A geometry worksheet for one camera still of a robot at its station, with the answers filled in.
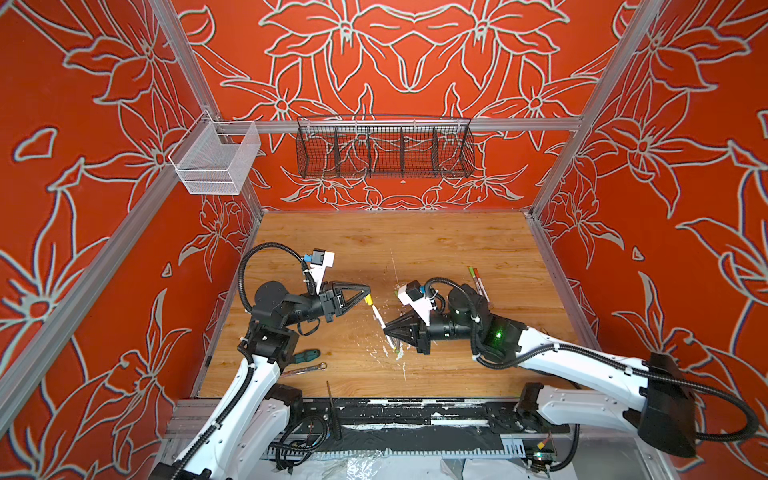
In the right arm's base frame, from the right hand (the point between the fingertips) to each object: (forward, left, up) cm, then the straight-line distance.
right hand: (383, 333), depth 64 cm
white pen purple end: (+30, -33, -23) cm, 50 cm away
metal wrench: (0, +18, -23) cm, 29 cm away
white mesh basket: (+55, +54, +9) cm, 77 cm away
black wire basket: (+61, -2, +7) cm, 61 cm away
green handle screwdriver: (+2, +22, -21) cm, 30 cm away
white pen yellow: (+2, 0, +2) cm, 2 cm away
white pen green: (+28, -31, -23) cm, 48 cm away
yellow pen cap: (+5, +3, +6) cm, 9 cm away
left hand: (+5, +3, +7) cm, 10 cm away
